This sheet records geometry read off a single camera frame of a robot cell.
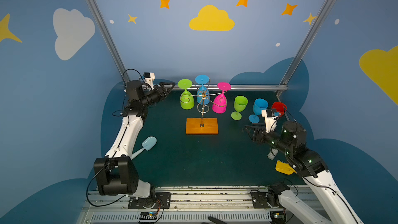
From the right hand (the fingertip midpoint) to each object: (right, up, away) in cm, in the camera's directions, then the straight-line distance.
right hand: (250, 124), depth 68 cm
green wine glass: (-30, +12, +20) cm, 38 cm away
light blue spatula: (-55, -15, +26) cm, 62 cm away
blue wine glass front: (+15, +9, +30) cm, 35 cm away
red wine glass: (+27, +7, +26) cm, 38 cm away
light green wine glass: (+3, +10, +28) cm, 30 cm away
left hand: (-36, +19, +8) cm, 41 cm away
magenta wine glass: (-11, +9, +20) cm, 25 cm away
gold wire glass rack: (-20, +6, +21) cm, 30 cm away
